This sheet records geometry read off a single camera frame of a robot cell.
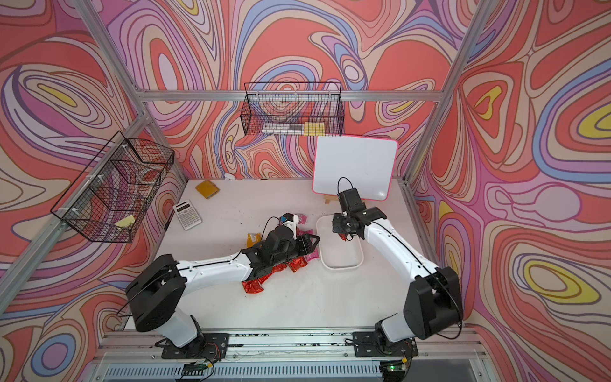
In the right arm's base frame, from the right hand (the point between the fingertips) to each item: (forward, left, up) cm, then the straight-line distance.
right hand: (341, 230), depth 85 cm
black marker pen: (+19, +78, -16) cm, 81 cm away
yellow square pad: (+35, +62, -12) cm, 72 cm away
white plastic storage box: (-3, +2, -11) cm, 12 cm away
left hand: (-5, +8, +2) cm, 10 cm away
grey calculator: (+18, +66, -10) cm, 70 cm away
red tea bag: (-7, +17, -10) cm, 21 cm away
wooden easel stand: (+25, +2, -11) cm, 28 cm away
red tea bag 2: (-17, +33, -11) cm, 38 cm away
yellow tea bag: (+4, +35, -10) cm, 37 cm away
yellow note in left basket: (-3, +68, +15) cm, 70 cm away
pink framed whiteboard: (+30, -15, +5) cm, 35 cm away
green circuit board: (-39, +48, -14) cm, 63 cm away
